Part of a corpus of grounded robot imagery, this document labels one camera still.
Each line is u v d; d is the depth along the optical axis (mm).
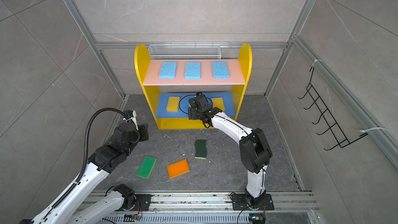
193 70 742
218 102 923
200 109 685
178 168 833
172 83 701
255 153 488
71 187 418
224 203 746
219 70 747
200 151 907
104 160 472
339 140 607
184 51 979
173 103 923
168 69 745
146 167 836
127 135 522
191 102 930
